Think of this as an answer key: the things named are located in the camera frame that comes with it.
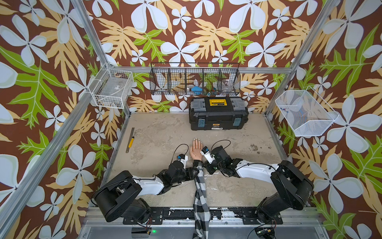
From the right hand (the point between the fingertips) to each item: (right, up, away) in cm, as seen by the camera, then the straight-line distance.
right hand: (203, 163), depth 90 cm
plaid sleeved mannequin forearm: (-2, -18, -17) cm, 25 cm away
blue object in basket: (-4, +47, +6) cm, 47 cm away
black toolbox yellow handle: (+11, +31, +9) cm, 34 cm away
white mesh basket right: (+58, +29, -8) cm, 66 cm away
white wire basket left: (-55, +45, -3) cm, 71 cm away
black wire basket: (-5, +55, +9) cm, 55 cm away
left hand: (-3, -3, -4) cm, 6 cm away
